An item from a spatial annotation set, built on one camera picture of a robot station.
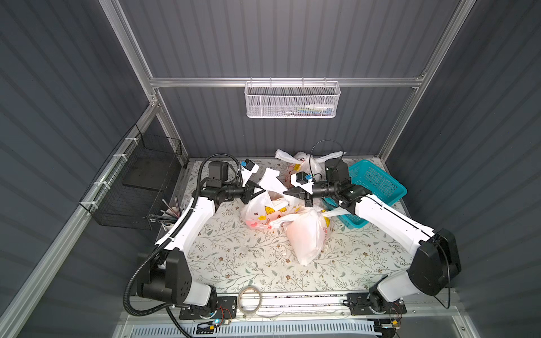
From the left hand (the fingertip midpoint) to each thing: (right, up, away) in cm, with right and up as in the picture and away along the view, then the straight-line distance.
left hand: (266, 191), depth 77 cm
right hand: (+8, +1, -4) cm, 9 cm away
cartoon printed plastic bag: (+17, +13, +22) cm, 30 cm away
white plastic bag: (+1, -5, 0) cm, 5 cm away
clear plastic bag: (+15, -15, +1) cm, 21 cm away
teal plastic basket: (+50, +7, +31) cm, 59 cm away
